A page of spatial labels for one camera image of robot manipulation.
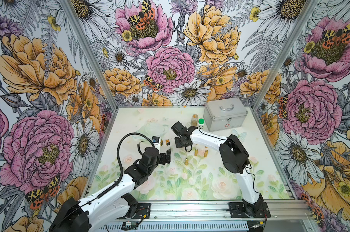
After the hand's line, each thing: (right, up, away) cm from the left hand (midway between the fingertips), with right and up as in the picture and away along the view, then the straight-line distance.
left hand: (162, 152), depth 83 cm
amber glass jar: (+21, +18, +22) cm, 36 cm away
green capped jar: (+25, +18, +18) cm, 35 cm away
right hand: (+11, +1, +13) cm, 17 cm away
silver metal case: (+40, +22, +15) cm, 48 cm away
